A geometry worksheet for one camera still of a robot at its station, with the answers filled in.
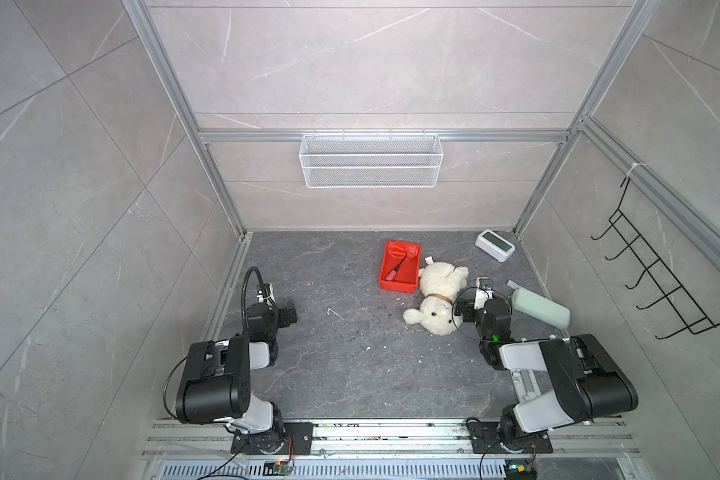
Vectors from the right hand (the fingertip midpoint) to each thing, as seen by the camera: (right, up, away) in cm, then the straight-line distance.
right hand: (473, 290), depth 93 cm
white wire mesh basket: (-33, +44, +7) cm, 55 cm away
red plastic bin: (-22, +7, +15) cm, 27 cm away
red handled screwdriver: (-25, +4, +11) cm, 28 cm away
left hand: (-64, -2, 0) cm, 64 cm away
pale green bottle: (+25, -7, +2) cm, 26 cm away
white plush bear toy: (-10, +2, -1) cm, 10 cm away
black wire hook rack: (+33, 0, -32) cm, 46 cm away
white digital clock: (+14, +15, +17) cm, 27 cm away
